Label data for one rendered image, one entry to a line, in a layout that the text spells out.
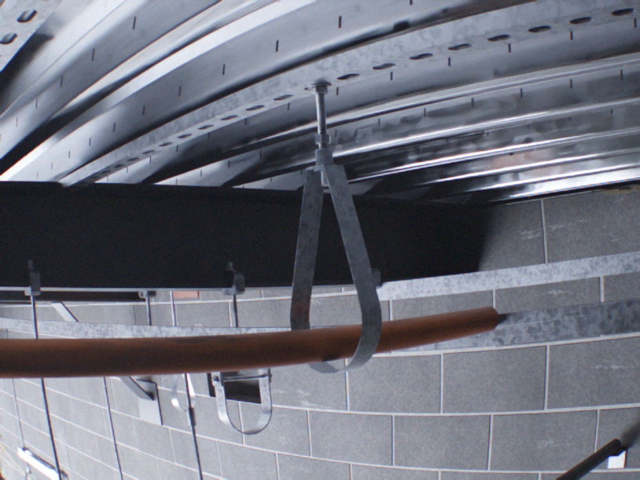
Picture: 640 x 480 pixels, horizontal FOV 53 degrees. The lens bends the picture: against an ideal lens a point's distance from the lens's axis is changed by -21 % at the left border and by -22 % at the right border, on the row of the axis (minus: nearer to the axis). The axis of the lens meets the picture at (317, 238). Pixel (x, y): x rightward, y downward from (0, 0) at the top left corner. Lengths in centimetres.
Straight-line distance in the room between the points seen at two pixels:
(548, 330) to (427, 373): 140
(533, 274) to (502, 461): 78
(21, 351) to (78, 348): 6
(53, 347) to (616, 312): 66
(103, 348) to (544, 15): 48
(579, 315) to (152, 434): 304
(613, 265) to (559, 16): 94
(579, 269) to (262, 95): 88
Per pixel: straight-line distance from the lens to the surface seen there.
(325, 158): 81
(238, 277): 161
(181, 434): 350
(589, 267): 154
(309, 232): 83
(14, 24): 57
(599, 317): 93
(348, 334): 80
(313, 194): 82
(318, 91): 82
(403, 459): 246
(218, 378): 159
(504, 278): 166
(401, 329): 85
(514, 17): 66
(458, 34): 69
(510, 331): 101
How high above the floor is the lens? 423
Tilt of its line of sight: 5 degrees up
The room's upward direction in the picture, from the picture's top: 3 degrees counter-clockwise
